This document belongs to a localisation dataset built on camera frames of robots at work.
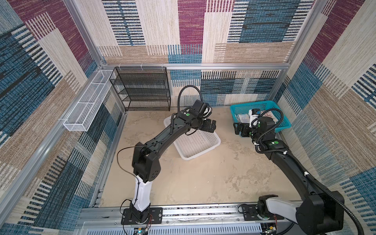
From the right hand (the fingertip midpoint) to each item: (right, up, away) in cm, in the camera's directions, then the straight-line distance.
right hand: (241, 125), depth 82 cm
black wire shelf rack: (-64, +27, +27) cm, 74 cm away
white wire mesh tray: (-95, +5, +9) cm, 96 cm away
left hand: (-17, +1, +2) cm, 18 cm away
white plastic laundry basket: (-25, -11, +17) cm, 32 cm away
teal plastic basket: (+35, +1, +19) cm, 40 cm away
